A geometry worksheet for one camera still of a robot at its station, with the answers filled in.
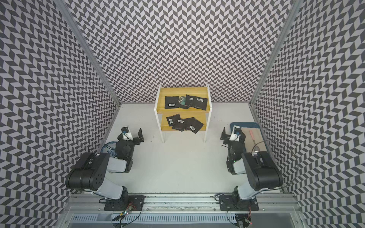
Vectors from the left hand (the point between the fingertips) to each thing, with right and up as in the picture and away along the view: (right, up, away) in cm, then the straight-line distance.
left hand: (133, 130), depth 91 cm
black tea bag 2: (+36, +18, -16) cm, 43 cm away
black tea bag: (+26, +17, -15) cm, 35 cm away
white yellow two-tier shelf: (+43, +9, -18) cm, 48 cm away
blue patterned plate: (-13, -10, -4) cm, 17 cm away
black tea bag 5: (+30, +4, -3) cm, 31 cm away
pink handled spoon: (+80, -12, +1) cm, 80 cm away
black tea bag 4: (+25, +7, -3) cm, 26 cm away
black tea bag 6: (+38, +4, -4) cm, 38 cm away
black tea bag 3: (+42, +16, -17) cm, 48 cm away
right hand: (+63, 0, -2) cm, 63 cm away
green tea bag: (+32, +18, -16) cm, 40 cm away
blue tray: (+81, +2, +15) cm, 83 cm away
